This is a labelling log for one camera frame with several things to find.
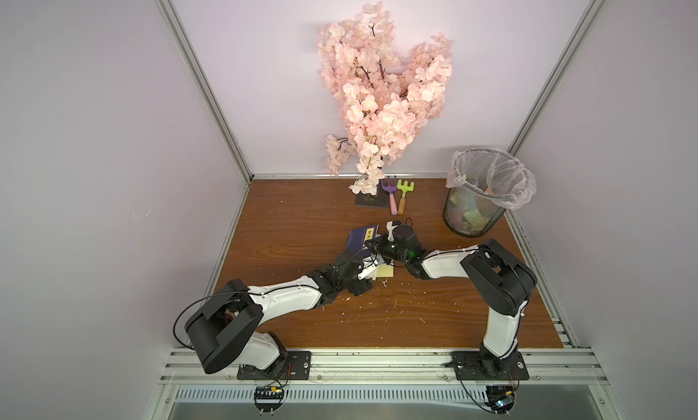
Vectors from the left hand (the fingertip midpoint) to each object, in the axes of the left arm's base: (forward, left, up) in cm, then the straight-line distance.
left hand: (365, 263), depth 87 cm
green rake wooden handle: (+39, -17, -6) cm, 43 cm away
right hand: (+10, 0, +3) cm, 10 cm away
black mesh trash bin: (+16, -36, +6) cm, 40 cm away
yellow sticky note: (0, -7, -4) cm, 8 cm away
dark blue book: (+13, +3, -5) cm, 14 cm away
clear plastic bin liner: (+29, -46, +13) cm, 55 cm away
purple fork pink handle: (+29, -12, -4) cm, 31 cm away
